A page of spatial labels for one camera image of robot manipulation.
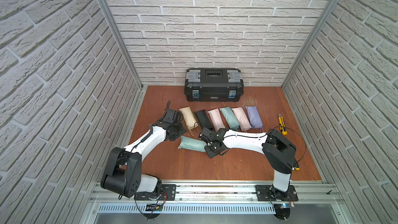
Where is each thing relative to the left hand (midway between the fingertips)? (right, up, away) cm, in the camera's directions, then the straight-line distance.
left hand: (185, 128), depth 89 cm
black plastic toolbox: (+17, +27, +10) cm, 33 cm away
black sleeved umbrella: (+11, +4, +11) cm, 16 cm away
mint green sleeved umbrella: (+29, +5, +9) cm, 30 cm away
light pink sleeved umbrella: (+36, +5, +9) cm, 37 cm away
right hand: (+17, -13, -2) cm, 21 cm away
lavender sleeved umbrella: (+44, +5, +9) cm, 45 cm away
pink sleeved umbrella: (+19, +4, +9) cm, 22 cm away
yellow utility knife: (+62, +1, +9) cm, 62 cm away
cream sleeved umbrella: (+3, +4, +9) cm, 10 cm away
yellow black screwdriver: (+61, -20, -9) cm, 65 cm away
